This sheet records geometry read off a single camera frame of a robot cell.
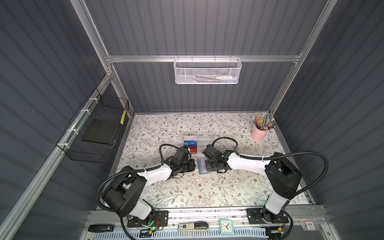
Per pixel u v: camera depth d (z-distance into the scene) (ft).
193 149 3.16
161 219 2.38
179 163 2.29
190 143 3.16
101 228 2.22
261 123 3.28
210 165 2.65
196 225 2.23
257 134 3.32
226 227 2.28
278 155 1.63
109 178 1.37
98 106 2.63
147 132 3.56
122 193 1.45
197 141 3.16
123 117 2.72
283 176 1.55
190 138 3.16
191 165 2.59
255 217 2.41
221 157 2.16
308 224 2.29
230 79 2.89
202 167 2.92
